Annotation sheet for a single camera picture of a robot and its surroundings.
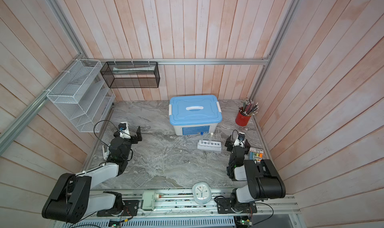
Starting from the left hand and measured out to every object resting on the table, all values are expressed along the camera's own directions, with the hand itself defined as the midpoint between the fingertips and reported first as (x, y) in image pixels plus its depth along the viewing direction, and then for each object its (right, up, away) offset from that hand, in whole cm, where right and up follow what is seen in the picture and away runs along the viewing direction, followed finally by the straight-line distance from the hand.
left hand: (132, 128), depth 86 cm
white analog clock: (+40, -33, -10) cm, 53 cm away
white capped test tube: (+48, -9, +6) cm, 49 cm away
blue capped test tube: (+41, -3, -2) cm, 41 cm away
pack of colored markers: (+75, -16, +5) cm, 77 cm away
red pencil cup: (+70, +5, +14) cm, 72 cm away
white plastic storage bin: (+38, -1, +8) cm, 39 cm away
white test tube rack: (+47, -11, +6) cm, 49 cm away
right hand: (+64, -5, +3) cm, 64 cm away
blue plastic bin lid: (+37, +12, +6) cm, 39 cm away
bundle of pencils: (+74, +13, +12) cm, 76 cm away
